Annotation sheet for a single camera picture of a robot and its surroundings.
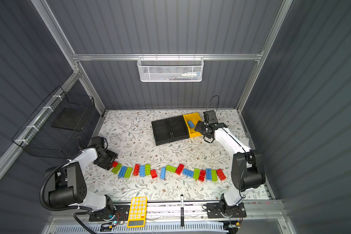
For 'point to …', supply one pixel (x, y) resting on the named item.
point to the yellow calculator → (136, 217)
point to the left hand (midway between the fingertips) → (115, 160)
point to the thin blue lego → (163, 172)
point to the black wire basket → (56, 129)
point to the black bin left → (162, 131)
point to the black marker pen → (182, 210)
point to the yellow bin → (194, 118)
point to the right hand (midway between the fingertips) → (201, 128)
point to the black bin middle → (178, 127)
